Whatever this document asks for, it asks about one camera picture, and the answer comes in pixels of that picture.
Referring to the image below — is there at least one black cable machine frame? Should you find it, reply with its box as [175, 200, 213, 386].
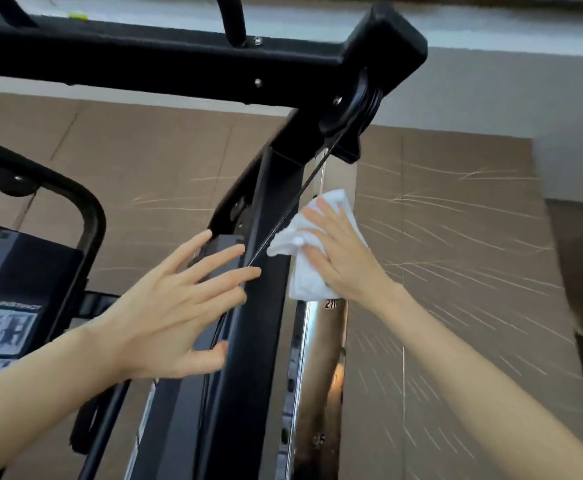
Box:
[0, 0, 430, 480]

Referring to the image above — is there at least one black pulley wheel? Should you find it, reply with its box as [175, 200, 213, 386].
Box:
[0, 167, 37, 198]

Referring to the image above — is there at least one white cleaning cloth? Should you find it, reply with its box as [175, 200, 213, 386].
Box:
[266, 188, 370, 301]

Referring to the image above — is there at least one person's right hand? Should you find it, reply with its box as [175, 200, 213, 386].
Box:
[299, 197, 403, 315]

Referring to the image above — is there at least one black weight stack cover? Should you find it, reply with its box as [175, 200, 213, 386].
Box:
[0, 217, 87, 383]

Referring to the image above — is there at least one person's left hand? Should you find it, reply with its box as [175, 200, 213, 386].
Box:
[91, 229, 262, 381]

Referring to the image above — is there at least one strip of exercise pictogram stickers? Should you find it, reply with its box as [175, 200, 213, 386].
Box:
[0, 307, 40, 383]

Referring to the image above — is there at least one black pulley bracket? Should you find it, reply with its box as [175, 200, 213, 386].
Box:
[319, 69, 385, 165]

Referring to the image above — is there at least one person's right forearm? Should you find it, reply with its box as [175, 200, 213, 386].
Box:
[373, 284, 583, 480]

